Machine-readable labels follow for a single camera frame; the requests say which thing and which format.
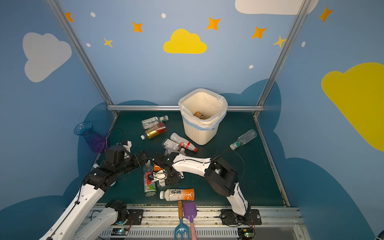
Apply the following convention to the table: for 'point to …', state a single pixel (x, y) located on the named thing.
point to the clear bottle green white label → (153, 121)
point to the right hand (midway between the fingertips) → (169, 173)
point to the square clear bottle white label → (168, 143)
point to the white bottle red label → (183, 142)
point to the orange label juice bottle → (156, 168)
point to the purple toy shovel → (189, 212)
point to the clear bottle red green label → (150, 187)
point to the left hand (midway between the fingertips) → (145, 156)
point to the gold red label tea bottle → (160, 128)
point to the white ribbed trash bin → (197, 137)
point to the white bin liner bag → (213, 107)
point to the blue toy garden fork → (182, 228)
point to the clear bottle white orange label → (169, 150)
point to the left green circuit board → (120, 231)
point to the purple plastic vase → (97, 143)
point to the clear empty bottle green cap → (244, 139)
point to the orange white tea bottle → (171, 195)
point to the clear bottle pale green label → (161, 177)
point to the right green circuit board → (248, 232)
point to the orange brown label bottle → (199, 114)
